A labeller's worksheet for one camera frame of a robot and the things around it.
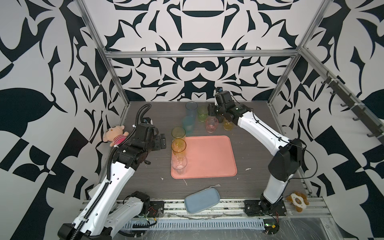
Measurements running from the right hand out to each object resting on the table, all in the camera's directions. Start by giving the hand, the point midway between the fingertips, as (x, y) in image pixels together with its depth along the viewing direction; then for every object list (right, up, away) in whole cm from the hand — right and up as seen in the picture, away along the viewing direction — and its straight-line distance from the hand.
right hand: (211, 105), depth 84 cm
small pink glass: (+3, -11, +20) cm, 23 cm away
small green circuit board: (+27, -57, -13) cm, 65 cm away
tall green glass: (-19, -15, +5) cm, 25 cm away
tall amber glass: (-19, -24, +6) cm, 31 cm away
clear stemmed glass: (-19, -34, +6) cm, 39 cm away
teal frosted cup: (-13, -10, +20) cm, 26 cm away
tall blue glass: (-11, 0, +16) cm, 19 cm away
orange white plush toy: (+42, -47, -10) cm, 64 cm away
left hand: (-29, -15, -11) cm, 34 cm away
